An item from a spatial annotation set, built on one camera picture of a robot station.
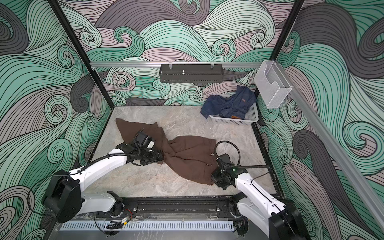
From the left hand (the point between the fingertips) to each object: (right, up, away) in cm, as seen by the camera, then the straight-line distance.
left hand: (160, 158), depth 83 cm
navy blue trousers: (+51, +32, +30) cm, 67 cm away
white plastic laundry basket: (+62, +24, +25) cm, 71 cm away
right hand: (+29, -12, 0) cm, 31 cm away
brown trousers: (+18, -2, +8) cm, 20 cm away
